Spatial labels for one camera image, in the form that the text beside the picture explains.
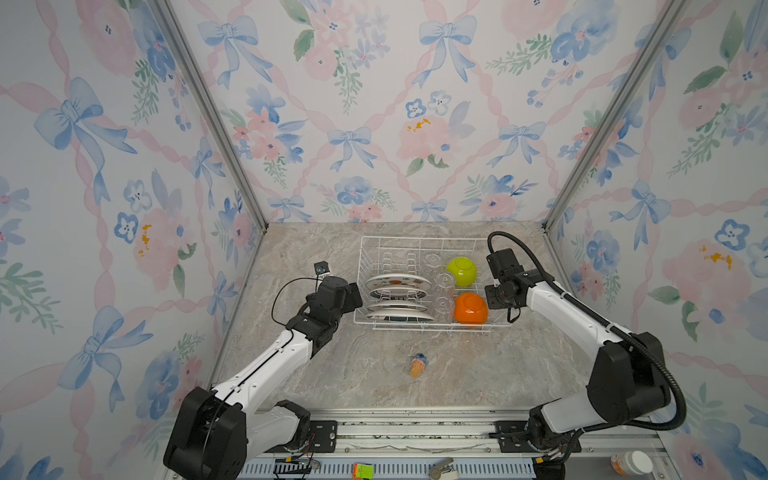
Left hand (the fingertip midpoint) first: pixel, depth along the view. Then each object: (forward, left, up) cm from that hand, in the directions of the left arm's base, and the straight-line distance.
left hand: (343, 286), depth 85 cm
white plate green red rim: (-9, -16, -2) cm, 18 cm away
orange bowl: (-2, -38, -9) cm, 39 cm away
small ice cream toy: (-18, -21, -11) cm, 30 cm away
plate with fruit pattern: (+5, -16, -5) cm, 18 cm away
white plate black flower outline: (-5, -16, -2) cm, 17 cm away
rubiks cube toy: (-42, -7, -12) cm, 44 cm away
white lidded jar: (-40, -67, -7) cm, 78 cm away
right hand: (0, -46, -5) cm, 46 cm away
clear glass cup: (+3, -30, -4) cm, 30 cm away
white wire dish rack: (+15, -25, -4) cm, 29 cm away
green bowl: (+12, -38, -8) cm, 41 cm away
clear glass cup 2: (-5, -29, -4) cm, 29 cm away
